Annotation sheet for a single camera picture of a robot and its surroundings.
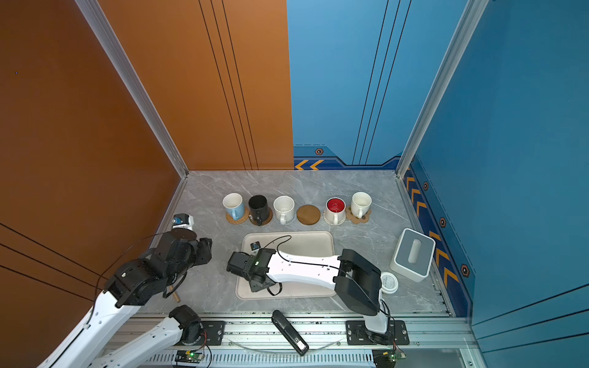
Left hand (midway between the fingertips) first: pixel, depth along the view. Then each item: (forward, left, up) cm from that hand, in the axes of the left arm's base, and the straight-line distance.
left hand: (207, 240), depth 71 cm
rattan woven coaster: (+24, -4, -21) cm, 32 cm away
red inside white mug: (+26, -44, -18) cm, 54 cm away
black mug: (+25, -10, -16) cm, 32 cm away
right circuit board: (-27, -56, -23) cm, 66 cm away
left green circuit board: (-27, +6, -24) cm, 37 cm away
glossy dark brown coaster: (+21, -14, -22) cm, 33 cm away
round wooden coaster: (+25, -32, -21) cm, 45 cm away
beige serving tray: (+10, -30, -20) cm, 37 cm away
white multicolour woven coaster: (+19, -43, -19) cm, 50 cm away
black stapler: (-22, -27, -18) cm, 39 cm away
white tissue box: (+4, -72, -18) cm, 74 cm away
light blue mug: (+25, 0, -14) cm, 29 cm away
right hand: (-7, -15, -17) cm, 24 cm away
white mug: (+25, -54, -12) cm, 61 cm away
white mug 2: (+26, -21, -18) cm, 38 cm away
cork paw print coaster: (+23, -53, -22) cm, 61 cm away
